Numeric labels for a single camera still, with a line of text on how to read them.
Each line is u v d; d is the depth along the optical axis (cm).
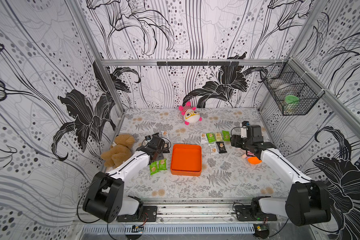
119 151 86
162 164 89
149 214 73
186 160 87
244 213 72
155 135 102
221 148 96
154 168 88
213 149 95
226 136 101
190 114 107
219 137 101
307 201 40
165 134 104
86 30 76
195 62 90
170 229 76
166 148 96
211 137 101
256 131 65
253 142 65
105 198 41
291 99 78
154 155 62
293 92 80
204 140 101
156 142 69
